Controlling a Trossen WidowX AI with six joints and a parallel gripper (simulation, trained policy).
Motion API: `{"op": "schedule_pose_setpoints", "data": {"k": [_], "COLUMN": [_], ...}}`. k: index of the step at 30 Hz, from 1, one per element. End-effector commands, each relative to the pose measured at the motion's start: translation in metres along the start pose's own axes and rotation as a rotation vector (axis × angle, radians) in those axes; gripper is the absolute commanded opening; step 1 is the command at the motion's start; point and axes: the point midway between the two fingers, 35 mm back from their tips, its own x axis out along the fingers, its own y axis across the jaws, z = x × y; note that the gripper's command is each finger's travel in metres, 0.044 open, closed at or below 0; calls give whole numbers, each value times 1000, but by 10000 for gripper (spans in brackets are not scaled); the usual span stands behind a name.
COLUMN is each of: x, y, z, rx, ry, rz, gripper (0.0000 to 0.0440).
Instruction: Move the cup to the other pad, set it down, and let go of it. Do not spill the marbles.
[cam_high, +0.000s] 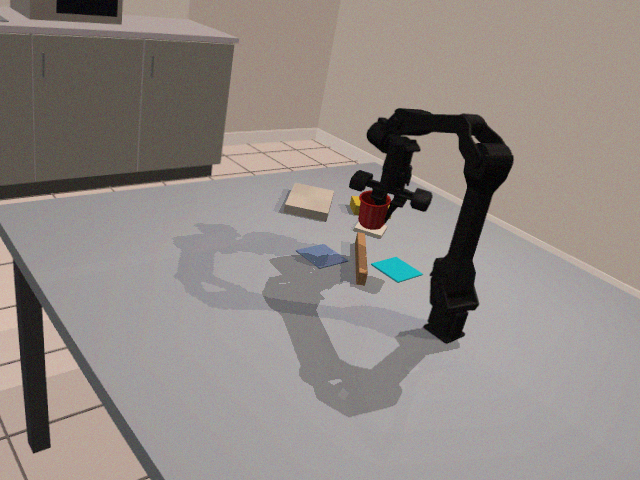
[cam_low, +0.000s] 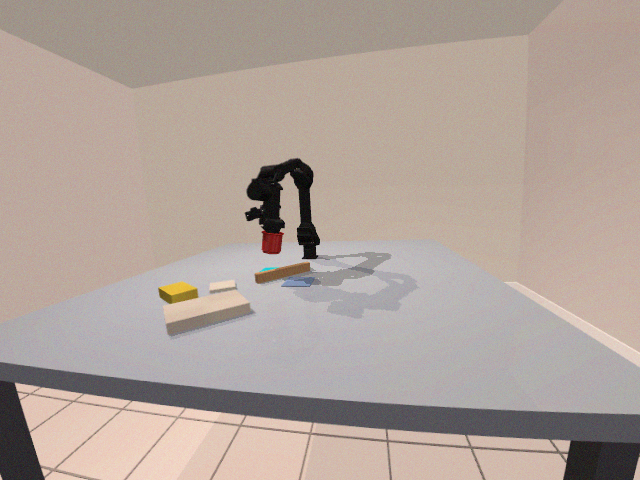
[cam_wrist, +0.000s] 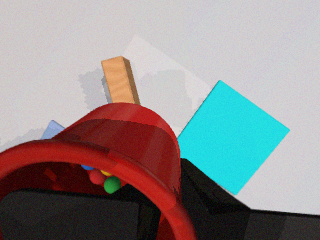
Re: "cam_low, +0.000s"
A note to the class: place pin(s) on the yellow rectangular block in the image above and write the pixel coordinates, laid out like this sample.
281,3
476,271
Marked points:
178,292

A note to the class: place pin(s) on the beige flat rectangular slab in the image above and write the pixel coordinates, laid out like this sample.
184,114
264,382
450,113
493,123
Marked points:
222,286

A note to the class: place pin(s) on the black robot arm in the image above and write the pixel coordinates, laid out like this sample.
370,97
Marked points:
262,188

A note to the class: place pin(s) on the beige rectangular block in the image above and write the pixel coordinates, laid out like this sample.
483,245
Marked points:
204,310

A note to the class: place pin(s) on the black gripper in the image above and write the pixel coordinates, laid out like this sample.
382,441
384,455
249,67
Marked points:
272,223

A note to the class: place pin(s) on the wooden plank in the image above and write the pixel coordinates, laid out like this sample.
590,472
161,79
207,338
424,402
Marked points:
281,272

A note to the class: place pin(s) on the red cup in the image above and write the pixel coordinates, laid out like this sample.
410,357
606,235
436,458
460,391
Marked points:
271,243

